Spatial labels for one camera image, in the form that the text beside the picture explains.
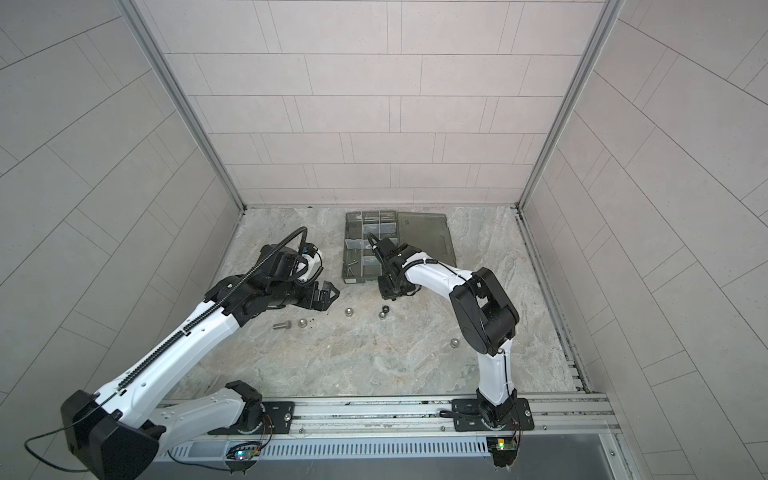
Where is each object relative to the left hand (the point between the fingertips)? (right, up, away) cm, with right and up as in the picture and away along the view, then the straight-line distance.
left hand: (334, 288), depth 75 cm
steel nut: (+1, -10, +14) cm, 18 cm away
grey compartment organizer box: (+27, +13, +34) cm, 46 cm away
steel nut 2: (+32, -17, +8) cm, 37 cm away
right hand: (+13, -5, +17) cm, 22 cm away
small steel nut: (+11, -11, +14) cm, 21 cm away
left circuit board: (-17, -34, -10) cm, 40 cm away
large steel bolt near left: (-17, -13, +10) cm, 24 cm away
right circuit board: (+41, -35, -5) cm, 55 cm away
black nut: (+12, -9, +14) cm, 21 cm away
